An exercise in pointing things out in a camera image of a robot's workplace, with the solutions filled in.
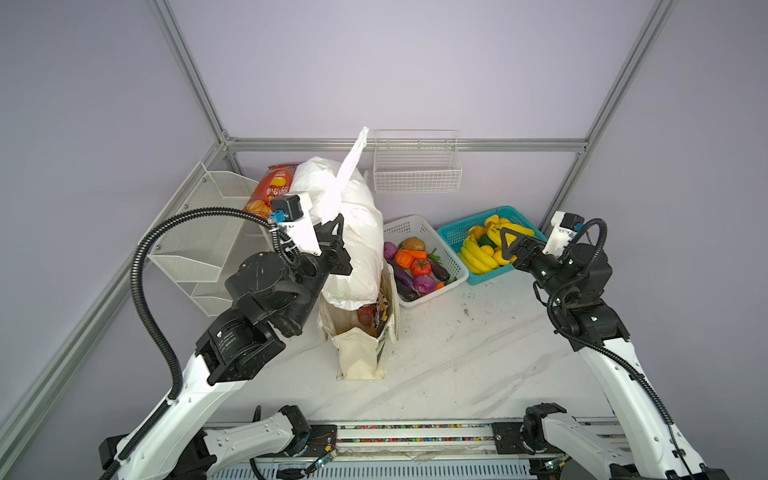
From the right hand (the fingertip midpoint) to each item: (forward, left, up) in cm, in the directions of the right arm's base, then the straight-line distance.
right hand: (509, 231), depth 66 cm
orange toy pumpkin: (+19, +23, -32) cm, 44 cm away
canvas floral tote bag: (-17, +35, -29) cm, 49 cm away
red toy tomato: (+16, +18, -32) cm, 40 cm away
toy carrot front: (+8, +12, -33) cm, 36 cm away
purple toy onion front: (+8, +17, -31) cm, 36 cm away
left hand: (-10, +35, +13) cm, 38 cm away
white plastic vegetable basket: (+35, +23, -31) cm, 52 cm away
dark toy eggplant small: (+7, +23, -35) cm, 43 cm away
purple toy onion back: (+24, +29, -33) cm, 50 cm away
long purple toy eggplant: (+13, +24, -34) cm, 44 cm away
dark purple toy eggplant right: (+17, +11, -35) cm, 40 cm away
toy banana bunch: (+32, -10, -28) cm, 43 cm away
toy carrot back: (+21, +17, -32) cm, 42 cm away
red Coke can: (-4, +35, -31) cm, 47 cm away
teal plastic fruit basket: (+32, +4, -31) cm, 45 cm away
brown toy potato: (+28, +20, -34) cm, 49 cm away
